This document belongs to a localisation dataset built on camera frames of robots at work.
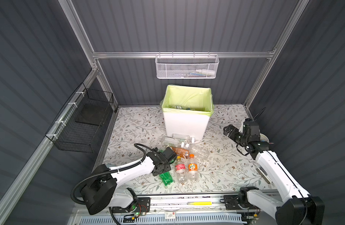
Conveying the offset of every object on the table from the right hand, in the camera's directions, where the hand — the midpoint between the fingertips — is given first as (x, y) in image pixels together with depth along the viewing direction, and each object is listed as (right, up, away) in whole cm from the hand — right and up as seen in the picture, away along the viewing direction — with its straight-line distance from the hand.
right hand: (231, 132), depth 82 cm
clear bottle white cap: (-17, -13, +5) cm, 22 cm away
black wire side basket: (-85, +3, -10) cm, 85 cm away
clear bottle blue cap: (-29, +16, +17) cm, 37 cm away
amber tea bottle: (-28, -14, +5) cm, 32 cm away
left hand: (-39, -22, +2) cm, 45 cm away
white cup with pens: (+23, -4, +7) cm, 25 cm away
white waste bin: (-21, +4, +3) cm, 22 cm away
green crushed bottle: (-38, -26, -2) cm, 46 cm away
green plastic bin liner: (-17, +22, +14) cm, 31 cm away
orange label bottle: (-23, -24, -1) cm, 33 cm away
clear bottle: (-33, -6, +12) cm, 35 cm away
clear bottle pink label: (-30, -21, -1) cm, 37 cm away
